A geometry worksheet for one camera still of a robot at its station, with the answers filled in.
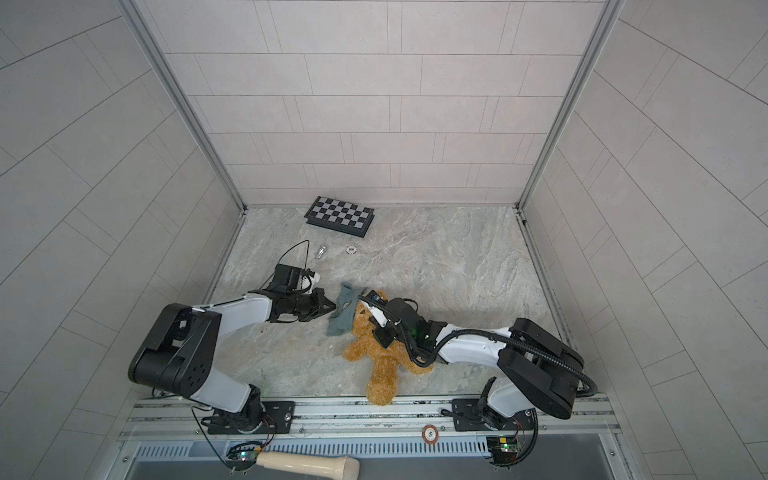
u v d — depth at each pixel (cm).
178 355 44
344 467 62
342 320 81
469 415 71
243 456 65
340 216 109
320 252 102
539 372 42
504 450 68
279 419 71
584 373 39
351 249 104
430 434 69
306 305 78
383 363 72
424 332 64
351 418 72
